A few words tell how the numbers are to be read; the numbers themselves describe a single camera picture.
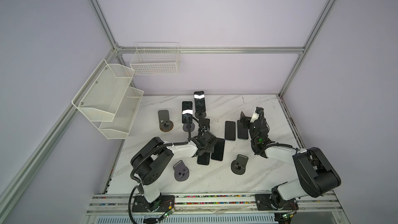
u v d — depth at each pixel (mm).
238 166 800
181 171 777
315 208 734
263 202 733
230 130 1015
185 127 1031
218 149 883
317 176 441
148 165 468
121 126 895
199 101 1012
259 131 662
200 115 1075
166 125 1001
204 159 868
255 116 777
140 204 731
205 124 930
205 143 717
